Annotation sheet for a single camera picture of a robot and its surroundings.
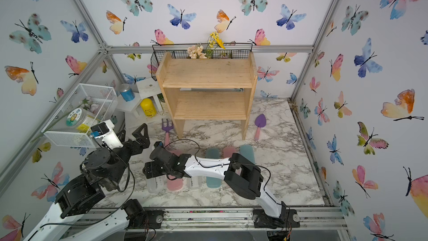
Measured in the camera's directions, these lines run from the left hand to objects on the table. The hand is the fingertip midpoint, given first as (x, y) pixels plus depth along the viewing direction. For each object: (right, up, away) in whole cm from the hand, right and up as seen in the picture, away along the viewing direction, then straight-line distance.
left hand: (137, 127), depth 60 cm
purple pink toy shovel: (+56, 0, +50) cm, 75 cm away
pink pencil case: (+34, -16, +35) cm, 51 cm away
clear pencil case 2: (+18, -28, +22) cm, 40 cm away
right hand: (-3, -20, +16) cm, 26 cm away
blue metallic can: (-23, +17, +34) cm, 44 cm away
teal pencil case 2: (+45, -17, +37) cm, 61 cm away
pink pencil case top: (+7, -30, +25) cm, 40 cm away
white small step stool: (-26, +3, +47) cm, 54 cm away
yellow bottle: (-14, +9, +42) cm, 46 cm away
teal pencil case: (+26, -29, +23) cm, 45 cm away
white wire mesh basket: (-30, +9, +15) cm, 35 cm away
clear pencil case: (+1, -26, +14) cm, 30 cm away
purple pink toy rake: (-4, -4, +45) cm, 46 cm away
